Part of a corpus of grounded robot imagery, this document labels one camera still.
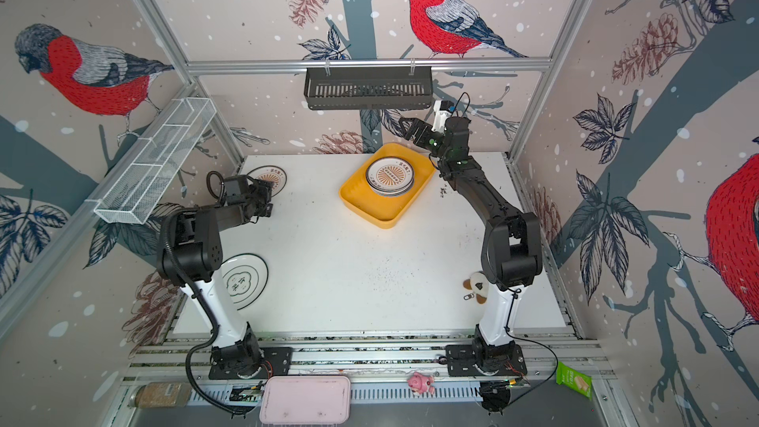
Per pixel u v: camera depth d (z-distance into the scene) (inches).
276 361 28.8
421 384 27.0
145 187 28.8
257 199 35.8
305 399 26.4
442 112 30.8
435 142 30.0
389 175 43.4
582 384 27.5
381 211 40.4
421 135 30.5
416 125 30.0
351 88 42.1
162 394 25.9
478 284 33.3
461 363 28.6
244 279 34.5
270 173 45.5
